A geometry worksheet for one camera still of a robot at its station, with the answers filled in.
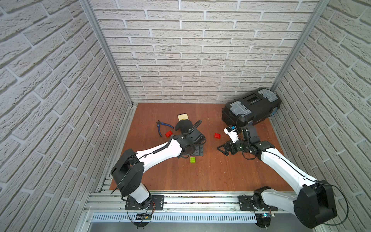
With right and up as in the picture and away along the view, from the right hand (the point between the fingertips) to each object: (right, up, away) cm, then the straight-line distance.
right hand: (225, 145), depth 83 cm
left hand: (-16, -3, +1) cm, 17 cm away
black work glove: (-25, +10, +21) cm, 34 cm away
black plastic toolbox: (+18, +22, +10) cm, 30 cm away
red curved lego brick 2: (-36, +4, +18) cm, 40 cm away
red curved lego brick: (-1, +3, +17) cm, 18 cm away
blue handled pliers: (-44, +12, +24) cm, 52 cm away
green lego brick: (-19, -10, +5) cm, 22 cm away
